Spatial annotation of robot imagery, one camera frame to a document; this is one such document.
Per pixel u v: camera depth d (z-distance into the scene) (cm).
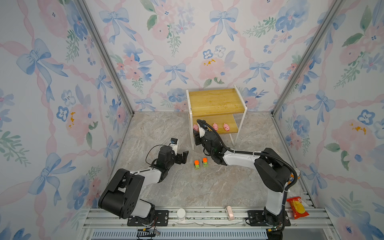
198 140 80
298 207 76
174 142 79
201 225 73
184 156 82
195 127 80
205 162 91
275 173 49
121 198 43
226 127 88
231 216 73
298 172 78
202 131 75
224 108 78
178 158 81
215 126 88
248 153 57
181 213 69
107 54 86
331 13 71
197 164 90
